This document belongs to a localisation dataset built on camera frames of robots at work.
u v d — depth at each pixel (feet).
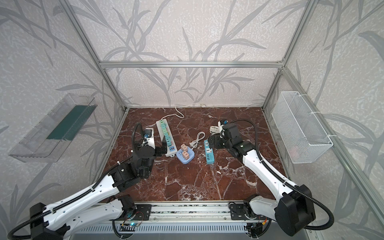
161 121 3.38
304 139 2.00
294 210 1.26
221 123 2.38
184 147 2.96
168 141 3.07
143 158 1.63
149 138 1.93
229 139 1.97
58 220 1.32
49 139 2.10
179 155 2.99
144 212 2.42
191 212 2.47
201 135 3.43
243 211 2.41
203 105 4.03
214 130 3.44
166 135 3.16
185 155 2.84
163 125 3.32
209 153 3.07
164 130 3.23
